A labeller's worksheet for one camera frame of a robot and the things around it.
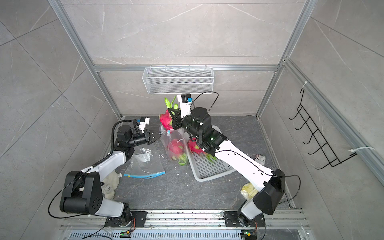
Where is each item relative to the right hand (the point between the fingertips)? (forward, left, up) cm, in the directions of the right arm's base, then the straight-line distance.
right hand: (170, 108), depth 64 cm
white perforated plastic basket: (-9, -16, -42) cm, 46 cm away
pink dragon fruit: (-2, +1, -33) cm, 33 cm away
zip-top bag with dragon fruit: (-8, +2, -9) cm, 12 cm away
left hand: (+1, +6, -18) cm, 19 cm away
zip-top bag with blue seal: (-5, +22, -41) cm, 46 cm away
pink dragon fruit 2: (+2, -9, -33) cm, 34 cm away
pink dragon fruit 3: (-1, -20, -42) cm, 47 cm away
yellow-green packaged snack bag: (-23, -39, -40) cm, 61 cm away
